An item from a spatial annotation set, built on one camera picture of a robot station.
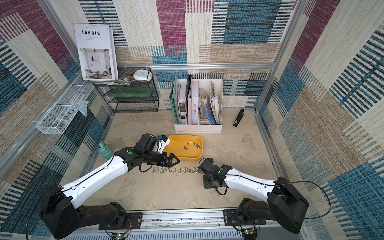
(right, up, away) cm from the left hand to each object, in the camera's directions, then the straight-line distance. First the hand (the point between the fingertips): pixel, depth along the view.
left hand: (173, 159), depth 77 cm
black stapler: (+44, +23, +34) cm, 60 cm away
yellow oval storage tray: (+5, +3, +23) cm, 24 cm away
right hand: (+18, -14, +7) cm, 24 cm away
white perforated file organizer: (+22, +40, +28) cm, 53 cm away
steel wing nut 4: (-1, -9, +12) cm, 15 cm away
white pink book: (+10, +31, +19) cm, 38 cm away
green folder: (-1, +32, +9) cm, 33 cm away
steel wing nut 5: (+2, -9, +12) cm, 15 cm away
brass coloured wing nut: (+13, -3, -9) cm, 16 cm away
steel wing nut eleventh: (+11, -9, +12) cm, 19 cm away
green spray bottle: (-42, +2, +12) cm, 44 cm away
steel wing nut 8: (+9, -9, +12) cm, 18 cm away
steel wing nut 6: (+5, -9, +12) cm, 16 cm away
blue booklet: (+21, +24, +22) cm, 39 cm away
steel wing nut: (-9, -9, +12) cm, 17 cm away
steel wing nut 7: (+7, -9, +12) cm, 17 cm away
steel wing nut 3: (-4, -9, +12) cm, 16 cm away
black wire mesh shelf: (-25, +35, +19) cm, 47 cm away
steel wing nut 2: (-6, -9, +12) cm, 16 cm away
